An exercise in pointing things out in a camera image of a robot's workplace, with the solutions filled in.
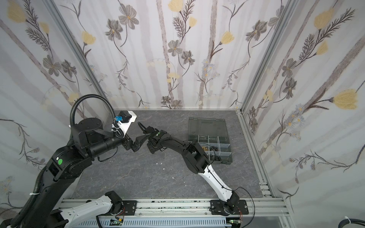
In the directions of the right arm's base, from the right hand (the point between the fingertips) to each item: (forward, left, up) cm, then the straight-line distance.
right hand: (153, 144), depth 95 cm
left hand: (-13, -4, +40) cm, 42 cm away
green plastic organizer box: (+8, -40, +2) cm, 41 cm away
